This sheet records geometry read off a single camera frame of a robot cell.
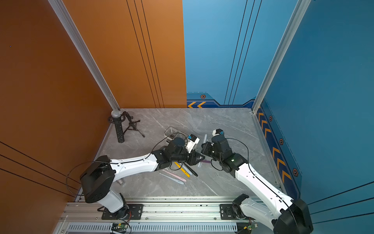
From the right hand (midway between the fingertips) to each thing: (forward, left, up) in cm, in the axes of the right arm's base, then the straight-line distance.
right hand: (201, 145), depth 79 cm
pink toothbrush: (-11, +15, -17) cm, 25 cm away
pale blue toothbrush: (-13, +17, -17) cm, 27 cm away
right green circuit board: (-35, -23, -18) cm, 45 cm away
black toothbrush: (-8, +4, -18) cm, 20 cm away
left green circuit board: (-35, +43, -20) cm, 58 cm away
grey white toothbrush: (-7, +9, -17) cm, 20 cm away
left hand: (-5, -1, -2) cm, 5 cm away
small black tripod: (+21, +47, -9) cm, 52 cm away
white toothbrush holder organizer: (+17, +20, -12) cm, 29 cm away
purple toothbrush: (-1, -5, -18) cm, 19 cm away
